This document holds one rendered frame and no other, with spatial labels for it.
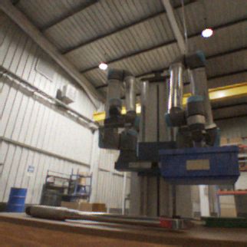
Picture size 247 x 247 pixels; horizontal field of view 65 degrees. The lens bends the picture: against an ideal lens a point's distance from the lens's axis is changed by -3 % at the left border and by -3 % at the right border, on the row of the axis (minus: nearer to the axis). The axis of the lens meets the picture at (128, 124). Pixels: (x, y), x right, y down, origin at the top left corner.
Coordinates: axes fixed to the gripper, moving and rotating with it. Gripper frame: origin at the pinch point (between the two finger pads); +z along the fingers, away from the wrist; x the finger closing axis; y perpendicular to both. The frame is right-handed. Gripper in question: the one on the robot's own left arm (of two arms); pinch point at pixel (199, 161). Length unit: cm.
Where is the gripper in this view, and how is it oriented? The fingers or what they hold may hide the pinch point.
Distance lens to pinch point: 99.4
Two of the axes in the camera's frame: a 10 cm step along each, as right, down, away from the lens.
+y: 9.2, -1.0, -3.7
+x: 3.8, 3.7, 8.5
